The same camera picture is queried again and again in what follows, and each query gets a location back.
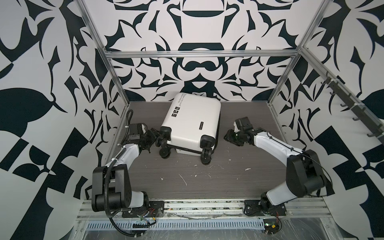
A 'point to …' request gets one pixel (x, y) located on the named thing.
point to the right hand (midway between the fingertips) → (227, 136)
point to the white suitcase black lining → (190, 124)
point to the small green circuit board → (271, 226)
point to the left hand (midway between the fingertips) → (158, 132)
